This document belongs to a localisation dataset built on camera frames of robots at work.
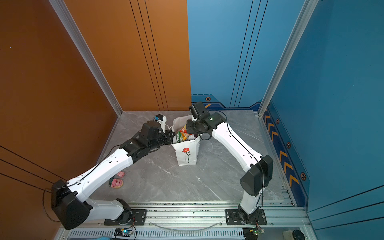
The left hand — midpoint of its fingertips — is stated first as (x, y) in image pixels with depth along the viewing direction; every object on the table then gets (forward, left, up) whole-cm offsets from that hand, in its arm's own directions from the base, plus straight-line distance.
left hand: (177, 132), depth 77 cm
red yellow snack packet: (+2, -4, 0) cm, 4 cm away
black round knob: (-41, -53, -14) cm, 69 cm away
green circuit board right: (-40, -37, -26) cm, 60 cm away
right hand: (+3, -6, 0) cm, 6 cm away
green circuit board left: (-41, +24, -27) cm, 54 cm away
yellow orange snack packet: (0, -4, -5) cm, 6 cm away
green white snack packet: (-1, -1, -3) cm, 3 cm away
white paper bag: (-7, -5, -7) cm, 11 cm away
